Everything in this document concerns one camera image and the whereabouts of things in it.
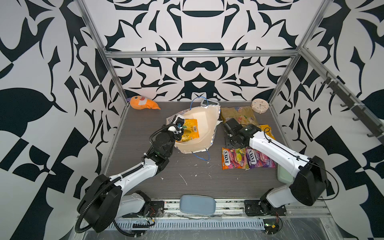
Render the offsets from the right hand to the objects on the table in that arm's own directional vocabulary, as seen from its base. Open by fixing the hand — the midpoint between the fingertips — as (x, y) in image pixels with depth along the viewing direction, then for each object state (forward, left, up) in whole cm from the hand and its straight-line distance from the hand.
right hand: (231, 142), depth 83 cm
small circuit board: (-37, -16, -15) cm, 42 cm away
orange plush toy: (+35, +58, -3) cm, 68 cm away
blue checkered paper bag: (+24, +11, -8) cm, 28 cm away
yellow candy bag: (+14, +22, -8) cm, 28 cm away
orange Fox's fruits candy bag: (-5, -3, -11) cm, 12 cm away
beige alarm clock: (+38, -30, -11) cm, 49 cm away
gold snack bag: (+25, -15, -8) cm, 30 cm away
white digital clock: (+41, +11, -10) cm, 43 cm away
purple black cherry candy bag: (-6, -16, -10) cm, 19 cm away
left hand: (+7, +30, +17) cm, 35 cm away
